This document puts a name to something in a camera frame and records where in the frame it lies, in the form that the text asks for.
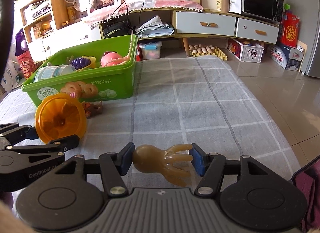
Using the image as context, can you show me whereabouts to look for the orange plastic toy plate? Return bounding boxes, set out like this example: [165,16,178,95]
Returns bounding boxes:
[35,93,87,143]

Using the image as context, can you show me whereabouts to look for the amber rubber hand toy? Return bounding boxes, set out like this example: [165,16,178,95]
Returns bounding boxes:
[132,144,194,187]

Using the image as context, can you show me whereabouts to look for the small brown monkey figurine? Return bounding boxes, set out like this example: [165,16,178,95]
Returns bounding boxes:
[81,101,103,119]

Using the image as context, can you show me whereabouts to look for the clear cotton swab jar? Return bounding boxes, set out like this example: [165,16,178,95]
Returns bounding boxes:
[34,65,76,82]

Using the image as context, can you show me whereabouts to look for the purple toy grapes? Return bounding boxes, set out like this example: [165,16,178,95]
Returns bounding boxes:
[71,57,91,70]

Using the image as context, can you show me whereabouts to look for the yellow plastic toy bowl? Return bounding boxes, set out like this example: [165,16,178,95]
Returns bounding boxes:
[79,56,96,70]

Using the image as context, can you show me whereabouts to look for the pink rubber gourd toy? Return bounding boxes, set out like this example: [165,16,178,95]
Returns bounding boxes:
[100,51,125,67]

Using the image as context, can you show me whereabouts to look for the grey checked tablecloth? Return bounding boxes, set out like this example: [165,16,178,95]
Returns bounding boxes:
[0,56,302,223]

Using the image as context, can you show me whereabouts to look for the red printed bag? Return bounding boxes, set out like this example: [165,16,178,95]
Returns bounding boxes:
[17,51,36,79]

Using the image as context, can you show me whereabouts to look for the green plastic cookie bin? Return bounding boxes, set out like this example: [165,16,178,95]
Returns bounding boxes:
[22,34,138,106]

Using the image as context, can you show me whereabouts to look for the wooden shelf unit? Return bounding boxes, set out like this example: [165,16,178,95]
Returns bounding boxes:
[20,0,101,63]

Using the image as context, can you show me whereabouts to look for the egg tray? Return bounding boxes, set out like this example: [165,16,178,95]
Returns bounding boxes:
[188,44,228,61]

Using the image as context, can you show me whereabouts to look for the white illustrated carton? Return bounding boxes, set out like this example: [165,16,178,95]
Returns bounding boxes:
[227,38,264,63]

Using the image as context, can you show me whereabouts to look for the black bag on shelf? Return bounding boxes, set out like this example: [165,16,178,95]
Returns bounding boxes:
[102,20,132,39]

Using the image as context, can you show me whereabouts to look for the damon printed carton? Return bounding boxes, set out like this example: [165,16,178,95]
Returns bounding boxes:
[267,42,304,71]

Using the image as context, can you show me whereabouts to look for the pink lace cloth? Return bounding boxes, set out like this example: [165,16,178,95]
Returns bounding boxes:
[82,0,203,28]

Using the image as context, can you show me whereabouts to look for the white desk fan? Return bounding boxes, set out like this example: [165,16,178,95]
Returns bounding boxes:
[73,0,94,14]

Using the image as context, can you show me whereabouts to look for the white drawer cabinet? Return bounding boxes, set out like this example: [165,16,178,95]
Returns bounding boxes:
[172,11,279,44]

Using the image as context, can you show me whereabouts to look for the red gift box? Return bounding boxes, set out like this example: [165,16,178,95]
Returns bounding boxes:
[280,12,300,47]

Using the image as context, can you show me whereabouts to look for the black microwave oven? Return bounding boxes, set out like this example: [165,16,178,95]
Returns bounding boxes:
[229,0,284,23]

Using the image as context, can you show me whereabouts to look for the silver refrigerator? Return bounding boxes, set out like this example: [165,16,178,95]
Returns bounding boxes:
[301,0,319,78]

